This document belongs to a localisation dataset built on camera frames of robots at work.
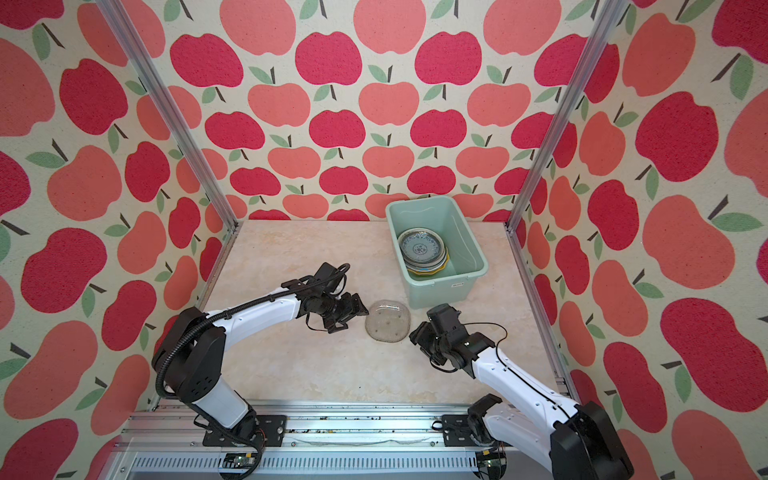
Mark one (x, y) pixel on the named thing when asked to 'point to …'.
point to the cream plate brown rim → (427, 265)
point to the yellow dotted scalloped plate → (430, 272)
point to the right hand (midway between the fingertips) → (419, 337)
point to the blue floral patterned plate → (421, 245)
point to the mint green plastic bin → (456, 283)
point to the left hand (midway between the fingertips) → (366, 320)
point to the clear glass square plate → (387, 321)
